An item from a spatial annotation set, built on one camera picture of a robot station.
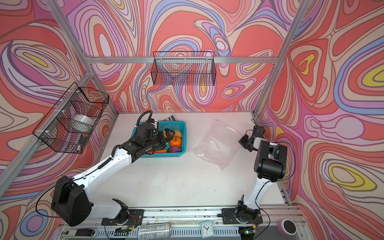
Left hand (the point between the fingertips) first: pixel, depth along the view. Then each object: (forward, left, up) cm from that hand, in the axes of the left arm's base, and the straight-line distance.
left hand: (171, 133), depth 81 cm
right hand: (+7, -45, -21) cm, 50 cm away
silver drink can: (-43, +5, -15) cm, 46 cm away
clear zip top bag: (+5, -30, -20) cm, 36 cm away
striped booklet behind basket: (+28, +5, -18) cm, 33 cm away
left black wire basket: (-2, +51, +8) cm, 51 cm away
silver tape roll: (-3, +41, +12) cm, 43 cm away
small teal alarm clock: (-42, -18, -19) cm, 50 cm away
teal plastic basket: (+17, +1, -13) cm, 22 cm away
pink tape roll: (-41, -54, -15) cm, 70 cm away
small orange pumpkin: (+5, -1, -15) cm, 16 cm away
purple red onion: (0, 0, -16) cm, 16 cm away
